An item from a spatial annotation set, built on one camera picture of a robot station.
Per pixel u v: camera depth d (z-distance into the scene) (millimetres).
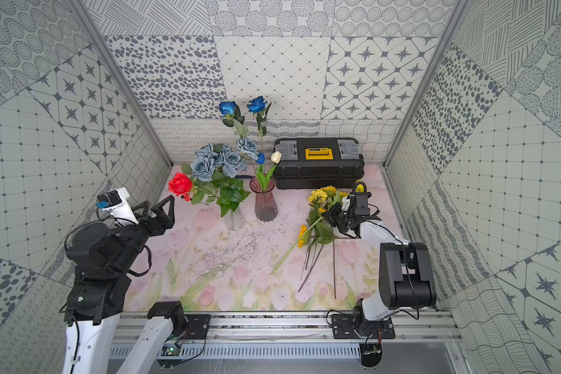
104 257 430
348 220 715
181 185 638
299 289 820
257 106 781
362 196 737
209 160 719
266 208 1037
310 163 1003
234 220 932
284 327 747
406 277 449
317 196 978
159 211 537
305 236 892
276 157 855
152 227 536
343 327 729
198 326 744
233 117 782
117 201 498
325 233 912
